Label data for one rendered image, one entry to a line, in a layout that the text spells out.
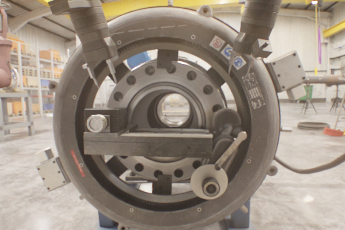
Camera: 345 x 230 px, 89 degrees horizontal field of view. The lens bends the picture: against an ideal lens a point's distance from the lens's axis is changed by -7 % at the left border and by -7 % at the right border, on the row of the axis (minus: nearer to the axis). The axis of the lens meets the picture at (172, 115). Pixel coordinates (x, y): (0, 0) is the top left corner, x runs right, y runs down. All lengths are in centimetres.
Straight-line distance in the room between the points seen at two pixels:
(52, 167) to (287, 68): 84
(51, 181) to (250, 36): 76
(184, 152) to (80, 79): 38
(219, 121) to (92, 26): 43
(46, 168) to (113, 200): 27
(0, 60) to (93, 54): 451
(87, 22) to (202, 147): 42
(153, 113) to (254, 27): 101
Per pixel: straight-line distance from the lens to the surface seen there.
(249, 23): 47
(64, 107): 66
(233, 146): 57
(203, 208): 65
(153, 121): 134
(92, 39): 49
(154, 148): 56
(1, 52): 497
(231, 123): 62
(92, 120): 51
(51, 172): 78
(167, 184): 75
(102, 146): 60
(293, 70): 68
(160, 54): 69
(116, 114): 52
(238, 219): 113
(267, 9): 47
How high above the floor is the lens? 69
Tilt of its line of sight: 5 degrees down
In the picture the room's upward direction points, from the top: 2 degrees counter-clockwise
